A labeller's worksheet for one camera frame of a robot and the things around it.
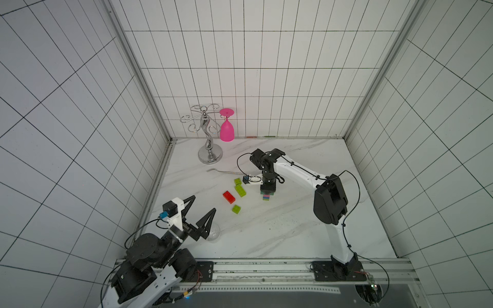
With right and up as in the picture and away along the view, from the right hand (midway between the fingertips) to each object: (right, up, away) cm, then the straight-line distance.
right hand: (268, 182), depth 92 cm
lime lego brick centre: (-15, -12, -3) cm, 20 cm away
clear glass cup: (-25, -20, -11) cm, 34 cm away
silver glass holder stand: (-29, +33, 0) cm, 44 cm away
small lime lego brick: (-15, 0, +5) cm, 16 cm away
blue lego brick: (-1, -7, -1) cm, 7 cm away
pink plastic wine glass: (-21, +27, +7) cm, 35 cm away
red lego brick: (-20, -7, 0) cm, 21 cm away
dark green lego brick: (-3, -4, -5) cm, 7 cm away
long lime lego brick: (-14, -5, +3) cm, 15 cm away
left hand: (-25, -3, -30) cm, 39 cm away
